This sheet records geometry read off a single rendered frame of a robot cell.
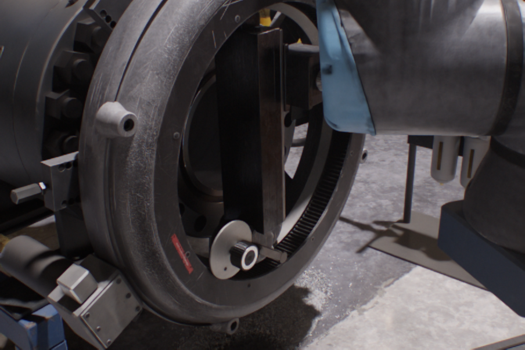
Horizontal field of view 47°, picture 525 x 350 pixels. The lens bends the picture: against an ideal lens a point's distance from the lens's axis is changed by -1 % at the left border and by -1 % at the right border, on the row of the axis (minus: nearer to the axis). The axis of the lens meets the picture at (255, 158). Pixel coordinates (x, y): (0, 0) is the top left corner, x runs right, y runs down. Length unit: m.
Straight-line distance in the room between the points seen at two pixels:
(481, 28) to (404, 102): 0.10
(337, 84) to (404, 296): 1.27
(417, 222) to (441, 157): 0.35
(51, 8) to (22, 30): 0.08
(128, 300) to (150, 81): 0.36
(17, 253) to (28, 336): 0.25
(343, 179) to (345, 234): 0.67
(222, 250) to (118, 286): 0.20
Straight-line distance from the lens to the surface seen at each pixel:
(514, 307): 0.70
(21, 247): 1.18
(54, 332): 1.40
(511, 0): 0.64
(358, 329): 1.66
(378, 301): 1.77
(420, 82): 0.59
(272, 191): 1.15
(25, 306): 1.40
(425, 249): 2.01
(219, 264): 1.11
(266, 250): 1.20
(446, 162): 1.89
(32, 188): 0.98
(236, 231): 1.12
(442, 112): 0.61
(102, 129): 0.91
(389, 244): 2.01
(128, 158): 0.92
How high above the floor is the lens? 1.04
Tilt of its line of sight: 23 degrees down
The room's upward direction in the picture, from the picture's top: 1 degrees counter-clockwise
